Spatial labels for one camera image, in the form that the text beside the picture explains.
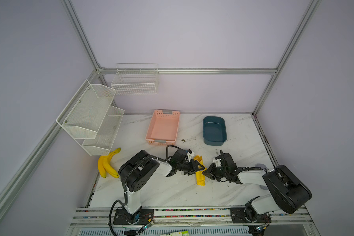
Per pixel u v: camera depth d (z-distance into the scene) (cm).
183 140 104
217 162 84
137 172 50
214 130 109
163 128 112
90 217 75
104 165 86
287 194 44
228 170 72
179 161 75
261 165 90
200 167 85
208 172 80
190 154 88
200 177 85
